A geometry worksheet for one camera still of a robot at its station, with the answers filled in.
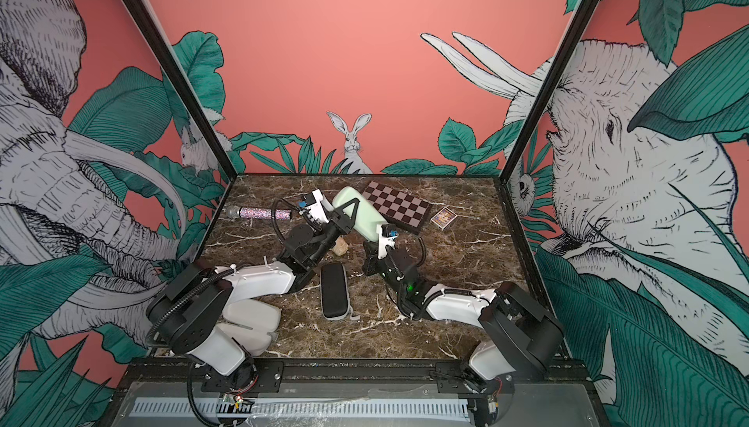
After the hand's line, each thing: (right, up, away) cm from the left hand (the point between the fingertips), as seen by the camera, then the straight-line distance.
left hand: (359, 199), depth 77 cm
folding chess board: (+13, -3, +30) cm, 33 cm away
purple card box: (+29, -7, +29) cm, 42 cm away
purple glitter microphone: (-47, -4, +27) cm, 54 cm away
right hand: (0, -12, +4) cm, 12 cm away
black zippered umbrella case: (-8, -27, +9) cm, 30 cm away
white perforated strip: (-13, -52, -7) cm, 54 cm away
